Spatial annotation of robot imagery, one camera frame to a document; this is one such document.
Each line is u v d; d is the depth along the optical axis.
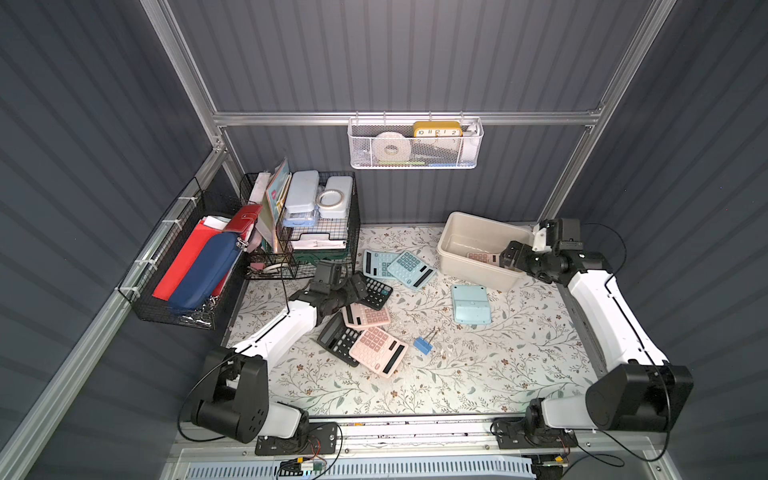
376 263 1.06
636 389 0.40
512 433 0.74
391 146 0.84
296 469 0.71
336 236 0.91
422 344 0.88
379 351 0.85
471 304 0.95
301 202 0.94
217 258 0.70
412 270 1.04
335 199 0.98
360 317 0.91
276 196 0.94
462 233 1.12
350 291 0.79
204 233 0.77
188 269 0.70
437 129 0.87
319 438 0.74
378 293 0.98
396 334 0.91
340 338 0.89
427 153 0.89
